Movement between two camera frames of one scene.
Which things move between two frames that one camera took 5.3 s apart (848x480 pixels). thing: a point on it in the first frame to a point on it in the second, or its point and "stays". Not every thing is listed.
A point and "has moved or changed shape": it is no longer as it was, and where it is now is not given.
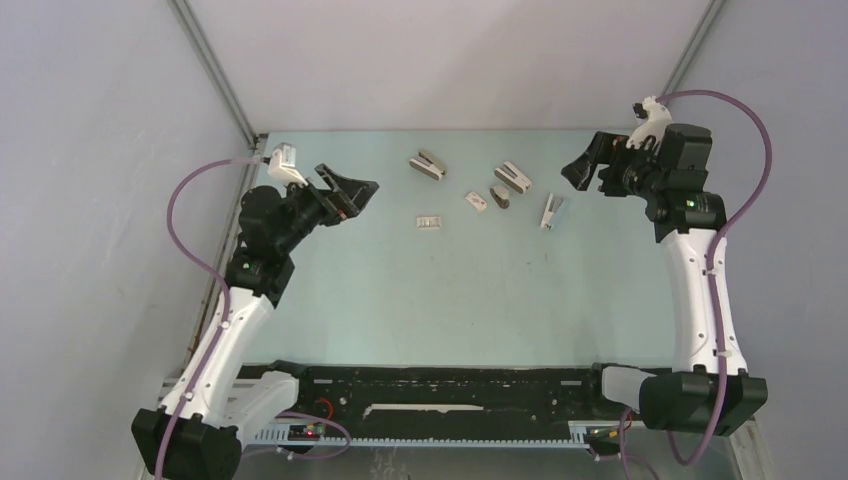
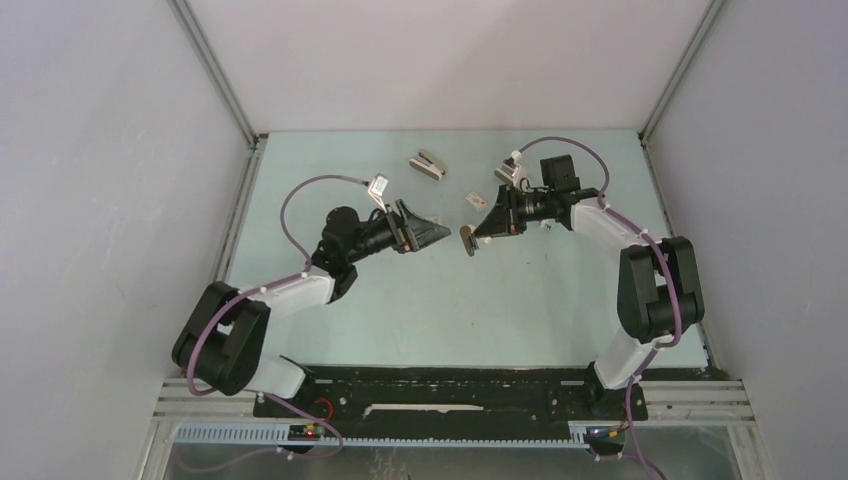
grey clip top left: x=428 y=165 stays
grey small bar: x=500 y=195 has moved or changed shape
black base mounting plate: x=449 y=401 stays
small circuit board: x=309 y=432 stays
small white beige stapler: x=478 y=202 stays
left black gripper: x=345 y=197 to x=419 y=234
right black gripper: x=606 y=148 to x=504 y=219
